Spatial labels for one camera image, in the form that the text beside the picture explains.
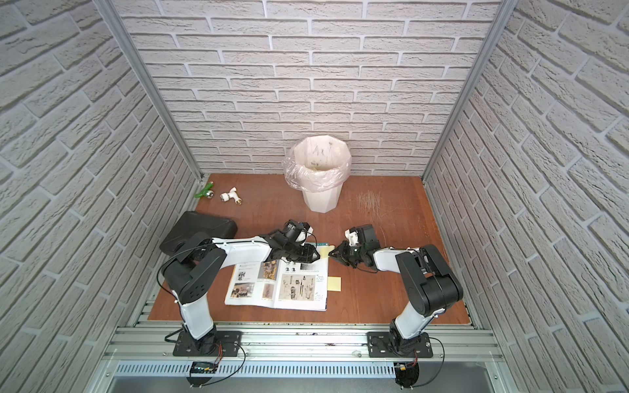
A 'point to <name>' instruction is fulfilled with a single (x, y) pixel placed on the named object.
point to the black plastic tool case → (188, 223)
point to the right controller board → (406, 374)
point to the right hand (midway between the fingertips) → (333, 254)
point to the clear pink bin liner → (317, 163)
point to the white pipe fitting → (232, 194)
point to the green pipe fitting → (207, 191)
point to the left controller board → (203, 367)
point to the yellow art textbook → (280, 284)
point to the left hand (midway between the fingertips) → (312, 249)
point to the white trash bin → (323, 202)
